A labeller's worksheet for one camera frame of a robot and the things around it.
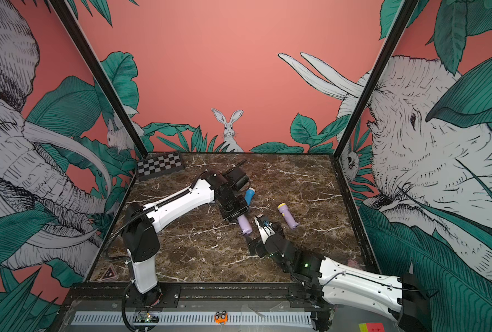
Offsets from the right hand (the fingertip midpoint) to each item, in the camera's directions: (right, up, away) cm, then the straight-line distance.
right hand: (255, 227), depth 76 cm
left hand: (-2, +3, +3) cm, 5 cm away
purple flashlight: (-4, +1, -1) cm, 4 cm away
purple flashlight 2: (+15, +2, +19) cm, 24 cm away
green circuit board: (-37, -30, -6) cm, 48 cm away
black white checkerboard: (-52, +25, +35) cm, 67 cm away
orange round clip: (-11, -28, -8) cm, 31 cm away
